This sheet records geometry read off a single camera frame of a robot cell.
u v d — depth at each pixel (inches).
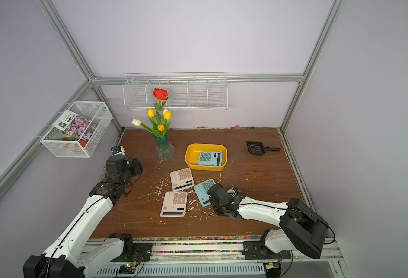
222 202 25.6
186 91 40.0
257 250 29.1
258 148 43.8
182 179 37.1
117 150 26.9
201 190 35.8
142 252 28.7
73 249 16.3
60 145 29.1
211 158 40.1
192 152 41.6
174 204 34.0
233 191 31.7
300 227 16.7
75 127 29.0
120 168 23.8
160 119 36.0
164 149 39.9
